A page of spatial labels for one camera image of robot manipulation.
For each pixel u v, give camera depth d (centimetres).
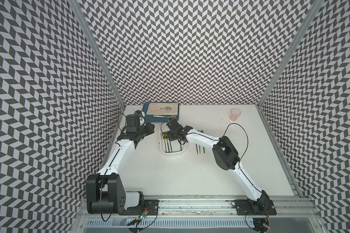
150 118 118
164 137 99
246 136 64
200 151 94
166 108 119
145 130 74
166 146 96
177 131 77
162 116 119
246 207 73
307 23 72
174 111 113
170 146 96
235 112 104
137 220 68
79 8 73
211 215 72
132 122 65
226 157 60
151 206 72
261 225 67
